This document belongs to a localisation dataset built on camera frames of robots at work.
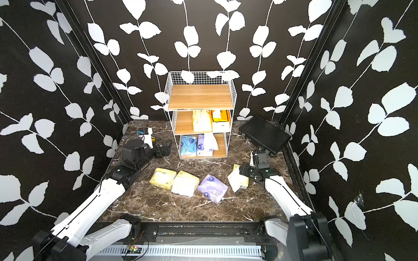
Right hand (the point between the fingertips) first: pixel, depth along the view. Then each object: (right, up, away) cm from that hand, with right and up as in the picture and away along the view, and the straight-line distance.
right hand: (242, 165), depth 87 cm
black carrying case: (+25, +16, +30) cm, 42 cm away
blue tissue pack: (-31, +10, +13) cm, 35 cm away
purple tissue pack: (-16, -11, -3) cm, 20 cm away
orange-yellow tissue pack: (-31, -10, -1) cm, 33 cm away
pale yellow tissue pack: (-3, -9, +1) cm, 9 cm away
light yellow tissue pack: (-44, -7, +1) cm, 44 cm away
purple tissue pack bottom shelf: (-20, +11, +10) cm, 25 cm away
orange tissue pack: (-12, +24, -9) cm, 28 cm away
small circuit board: (-51, -35, -16) cm, 64 cm away
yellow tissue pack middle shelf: (-22, +24, -7) cm, 33 cm away
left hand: (-39, +15, -11) cm, 43 cm away
